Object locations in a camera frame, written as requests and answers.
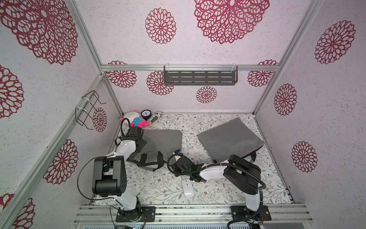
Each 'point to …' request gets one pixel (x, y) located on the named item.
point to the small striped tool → (154, 119)
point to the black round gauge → (146, 114)
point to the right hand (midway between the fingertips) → (170, 166)
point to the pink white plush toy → (136, 120)
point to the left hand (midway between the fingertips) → (139, 148)
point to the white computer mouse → (188, 188)
